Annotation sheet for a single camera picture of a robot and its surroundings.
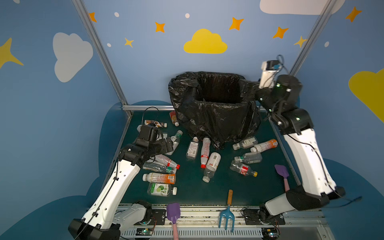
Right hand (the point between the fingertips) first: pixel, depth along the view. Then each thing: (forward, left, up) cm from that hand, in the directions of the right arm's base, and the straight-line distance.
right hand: (247, 79), depth 61 cm
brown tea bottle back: (+19, +39, -47) cm, 64 cm away
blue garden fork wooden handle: (-41, +3, -51) cm, 66 cm away
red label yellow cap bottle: (-18, -7, -48) cm, 52 cm away
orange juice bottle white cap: (-27, +37, -47) cm, 65 cm away
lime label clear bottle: (-32, +39, -49) cm, 70 cm away
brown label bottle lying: (+15, +52, -48) cm, 72 cm away
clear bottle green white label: (0, -12, -48) cm, 50 cm away
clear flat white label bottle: (-5, +23, -49) cm, 54 cm away
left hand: (-16, +36, -28) cm, 48 cm away
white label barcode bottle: (-15, +10, -47) cm, 50 cm away
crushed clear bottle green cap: (-20, +43, -47) cm, 67 cm away
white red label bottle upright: (-8, +15, -48) cm, 51 cm away
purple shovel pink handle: (-43, +31, -51) cm, 74 cm away
